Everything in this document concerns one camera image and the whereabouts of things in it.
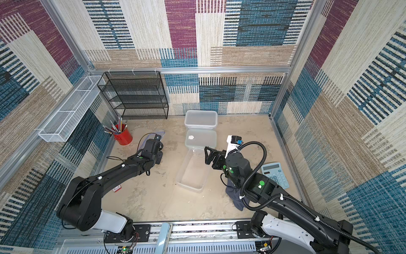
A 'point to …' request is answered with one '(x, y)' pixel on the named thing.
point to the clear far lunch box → (201, 119)
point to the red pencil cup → (124, 137)
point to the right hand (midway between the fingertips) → (215, 152)
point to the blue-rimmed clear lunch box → (194, 173)
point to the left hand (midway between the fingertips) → (154, 151)
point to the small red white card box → (117, 188)
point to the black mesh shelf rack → (136, 94)
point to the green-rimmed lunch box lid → (201, 138)
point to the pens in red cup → (119, 130)
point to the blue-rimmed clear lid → (149, 136)
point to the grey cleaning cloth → (234, 193)
